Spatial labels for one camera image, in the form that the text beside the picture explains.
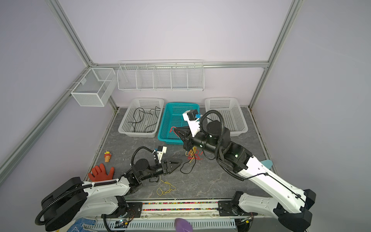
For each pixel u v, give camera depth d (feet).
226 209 2.42
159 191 2.58
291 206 1.24
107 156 2.99
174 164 2.42
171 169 2.17
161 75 3.23
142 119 3.66
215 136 1.36
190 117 1.57
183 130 1.73
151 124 3.60
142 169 1.96
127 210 2.37
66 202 1.37
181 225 2.31
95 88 3.25
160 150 2.37
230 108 3.84
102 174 2.79
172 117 3.77
